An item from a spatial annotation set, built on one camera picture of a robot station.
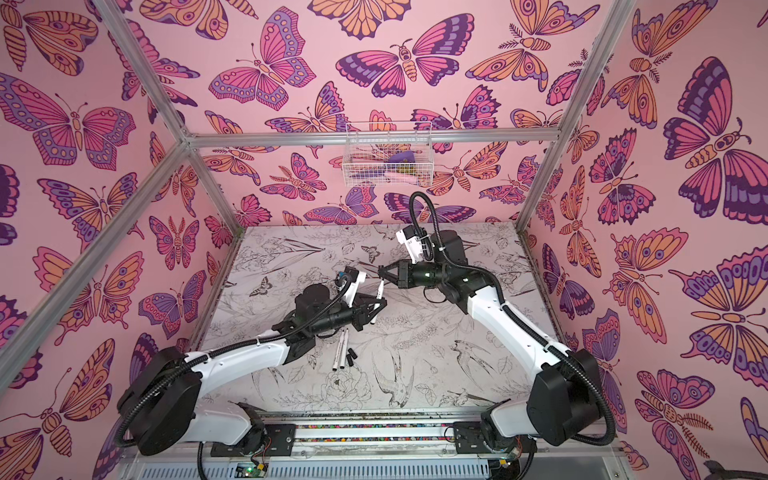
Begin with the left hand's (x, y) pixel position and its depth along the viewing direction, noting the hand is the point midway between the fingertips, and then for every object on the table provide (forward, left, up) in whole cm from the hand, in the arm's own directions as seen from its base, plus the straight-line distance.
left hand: (387, 300), depth 75 cm
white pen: (-4, +3, -3) cm, 6 cm away
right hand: (+5, +1, +6) cm, 8 cm away
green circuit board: (-34, +33, -23) cm, 53 cm away
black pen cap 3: (-8, +11, -21) cm, 25 cm away
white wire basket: (+47, 0, +12) cm, 48 cm away
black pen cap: (+1, +2, +2) cm, 3 cm away
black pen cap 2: (-6, +11, -20) cm, 24 cm away
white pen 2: (-10, +16, -21) cm, 28 cm away
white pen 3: (-5, +13, -20) cm, 25 cm away
